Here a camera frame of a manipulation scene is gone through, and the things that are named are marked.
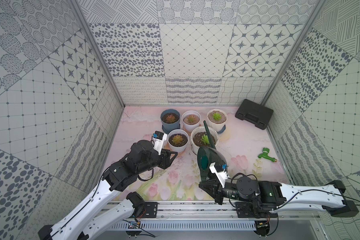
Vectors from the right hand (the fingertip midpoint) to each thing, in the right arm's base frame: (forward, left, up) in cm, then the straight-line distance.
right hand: (200, 185), depth 61 cm
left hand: (+13, +12, +7) cm, 19 cm away
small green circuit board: (-14, +31, -22) cm, 40 cm away
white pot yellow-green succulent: (+29, +12, -10) cm, 33 cm away
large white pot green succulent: (+31, -2, -11) cm, 32 cm away
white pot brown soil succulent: (+45, -14, -10) cm, 48 cm away
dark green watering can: (+13, -4, +2) cm, 14 cm away
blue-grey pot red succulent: (+44, +17, -10) cm, 49 cm away
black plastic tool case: (+56, -44, -15) cm, 72 cm away
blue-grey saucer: (+43, -19, -20) cm, 51 cm away
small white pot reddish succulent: (+45, +4, -10) cm, 46 cm away
